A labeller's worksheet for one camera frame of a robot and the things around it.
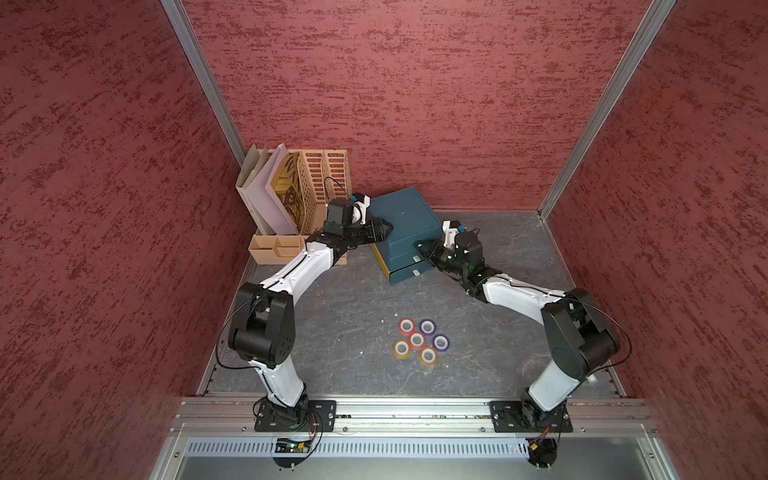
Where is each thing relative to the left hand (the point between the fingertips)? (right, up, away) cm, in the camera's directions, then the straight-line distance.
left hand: (383, 232), depth 88 cm
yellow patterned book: (-33, +17, +13) cm, 39 cm away
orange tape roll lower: (+13, -36, -4) cm, 39 cm away
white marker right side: (+57, -40, -9) cm, 70 cm away
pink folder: (-37, +4, +8) cm, 38 cm away
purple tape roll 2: (+17, -33, -1) cm, 37 cm away
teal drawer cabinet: (+9, +3, -1) cm, 10 cm away
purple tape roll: (+13, -29, +1) cm, 32 cm away
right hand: (+9, -5, -1) cm, 10 cm away
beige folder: (-43, +22, +5) cm, 48 cm away
